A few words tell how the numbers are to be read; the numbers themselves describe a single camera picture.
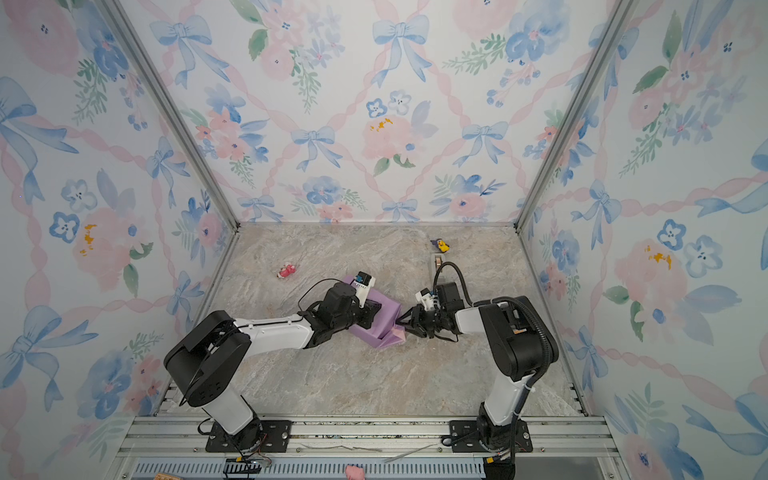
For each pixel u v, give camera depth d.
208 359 0.46
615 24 0.70
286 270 1.03
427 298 0.92
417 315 0.85
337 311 0.70
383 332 0.86
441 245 1.10
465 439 0.73
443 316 0.82
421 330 0.85
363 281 0.79
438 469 0.70
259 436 0.66
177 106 0.88
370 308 0.79
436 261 1.03
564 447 0.74
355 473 0.68
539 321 0.50
